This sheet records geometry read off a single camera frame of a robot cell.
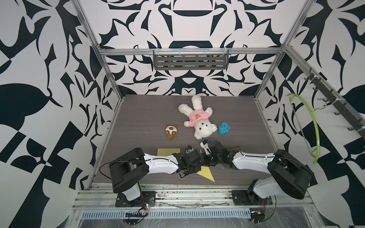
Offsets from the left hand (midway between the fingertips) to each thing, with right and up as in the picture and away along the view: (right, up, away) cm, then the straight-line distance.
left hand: (201, 166), depth 84 cm
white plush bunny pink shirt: (0, +27, +12) cm, 30 cm away
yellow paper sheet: (-20, +7, +8) cm, 23 cm away
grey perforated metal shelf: (-5, +67, +13) cm, 68 cm away
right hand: (-3, +4, 0) cm, 5 cm away
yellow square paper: (+2, -2, -4) cm, 5 cm away
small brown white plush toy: (-19, +19, +13) cm, 30 cm away
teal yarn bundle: (+18, +20, +15) cm, 31 cm away
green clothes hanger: (+52, +28, -5) cm, 59 cm away
